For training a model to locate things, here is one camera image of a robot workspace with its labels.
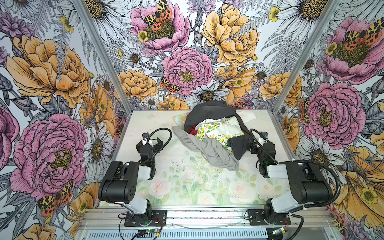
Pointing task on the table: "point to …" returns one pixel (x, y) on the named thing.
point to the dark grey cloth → (216, 110)
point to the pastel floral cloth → (180, 119)
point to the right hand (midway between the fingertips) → (256, 142)
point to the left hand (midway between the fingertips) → (150, 142)
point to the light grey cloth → (219, 156)
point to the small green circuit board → (151, 231)
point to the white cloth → (246, 115)
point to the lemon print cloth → (220, 131)
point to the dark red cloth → (192, 130)
